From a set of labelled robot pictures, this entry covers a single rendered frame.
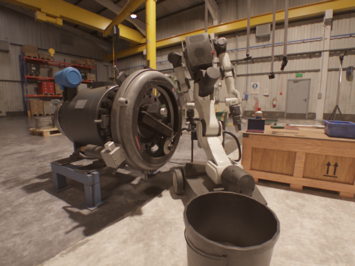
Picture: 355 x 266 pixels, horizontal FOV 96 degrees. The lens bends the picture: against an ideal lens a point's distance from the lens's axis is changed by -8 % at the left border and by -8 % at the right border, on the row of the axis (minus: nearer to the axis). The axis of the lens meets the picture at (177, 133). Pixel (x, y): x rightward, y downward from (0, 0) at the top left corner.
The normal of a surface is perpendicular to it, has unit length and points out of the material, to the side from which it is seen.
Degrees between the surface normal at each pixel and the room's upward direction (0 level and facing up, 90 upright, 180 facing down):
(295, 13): 90
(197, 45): 78
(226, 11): 90
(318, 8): 90
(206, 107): 59
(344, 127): 90
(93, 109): 70
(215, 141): 38
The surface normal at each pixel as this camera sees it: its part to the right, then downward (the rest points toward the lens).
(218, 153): 0.13, -0.69
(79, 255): 0.00, -0.99
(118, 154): 0.88, 0.07
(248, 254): 0.12, 0.16
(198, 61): -0.14, -0.04
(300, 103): -0.57, 0.14
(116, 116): -0.46, -0.04
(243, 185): 0.07, -0.14
